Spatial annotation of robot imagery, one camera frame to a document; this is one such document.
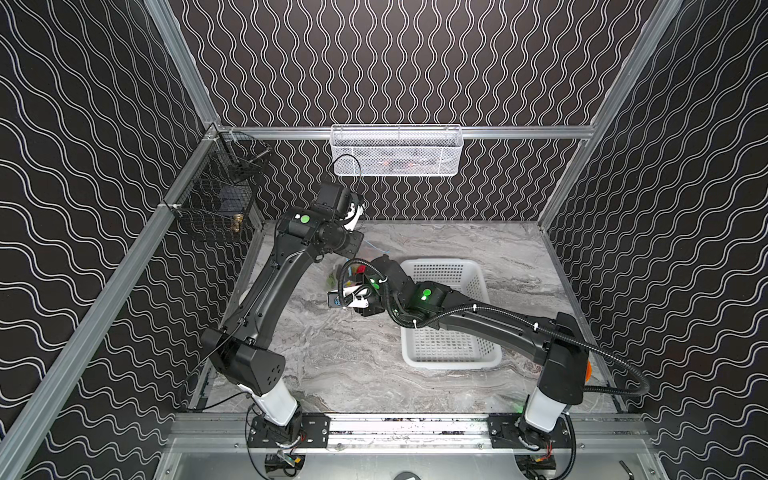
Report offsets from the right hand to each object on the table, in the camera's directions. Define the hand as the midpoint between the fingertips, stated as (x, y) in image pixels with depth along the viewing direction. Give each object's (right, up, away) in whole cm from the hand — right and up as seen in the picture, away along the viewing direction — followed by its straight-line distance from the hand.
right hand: (353, 279), depth 76 cm
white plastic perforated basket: (+28, -21, +12) cm, 37 cm away
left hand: (+1, +10, 0) cm, 10 cm away
